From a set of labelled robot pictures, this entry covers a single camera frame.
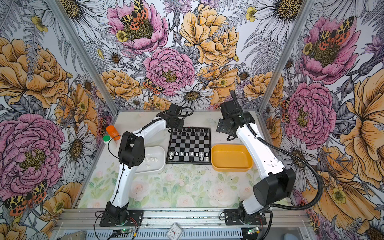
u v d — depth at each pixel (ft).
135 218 2.41
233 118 1.75
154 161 3.07
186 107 3.10
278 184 1.35
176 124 3.01
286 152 1.40
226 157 3.18
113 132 3.24
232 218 2.40
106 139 3.64
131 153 2.00
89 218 2.50
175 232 2.26
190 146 3.26
